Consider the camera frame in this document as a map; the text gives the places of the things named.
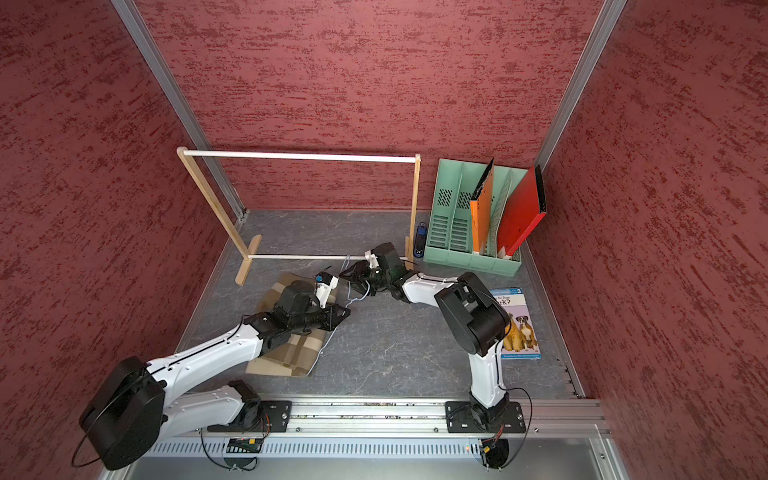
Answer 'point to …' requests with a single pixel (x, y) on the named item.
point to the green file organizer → (450, 237)
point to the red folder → (522, 213)
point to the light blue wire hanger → (351, 300)
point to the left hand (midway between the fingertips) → (348, 318)
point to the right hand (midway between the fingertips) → (343, 282)
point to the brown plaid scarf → (295, 354)
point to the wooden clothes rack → (249, 253)
